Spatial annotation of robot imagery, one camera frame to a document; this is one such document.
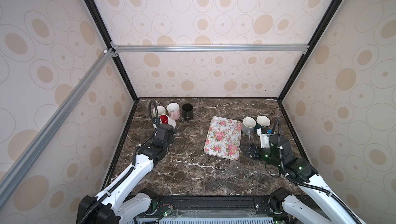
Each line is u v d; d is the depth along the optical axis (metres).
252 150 0.64
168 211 0.71
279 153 0.52
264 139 0.66
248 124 1.00
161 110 1.01
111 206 0.39
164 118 0.79
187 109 1.04
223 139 0.97
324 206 0.45
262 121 0.94
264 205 0.73
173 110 1.02
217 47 0.92
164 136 0.59
